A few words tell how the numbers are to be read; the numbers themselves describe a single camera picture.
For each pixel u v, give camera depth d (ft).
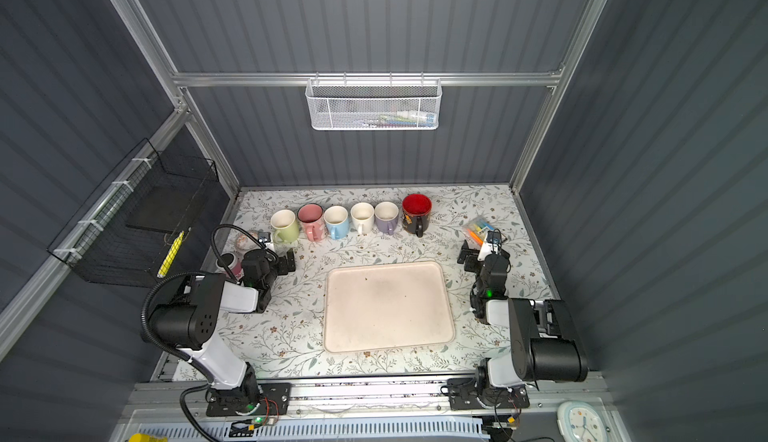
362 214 3.50
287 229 3.19
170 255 2.25
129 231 2.37
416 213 3.30
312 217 3.38
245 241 3.44
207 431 2.28
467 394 2.42
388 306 2.95
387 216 3.55
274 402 2.37
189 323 1.56
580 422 2.24
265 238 2.77
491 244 2.54
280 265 2.89
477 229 3.51
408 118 3.01
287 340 2.72
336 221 3.26
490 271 2.23
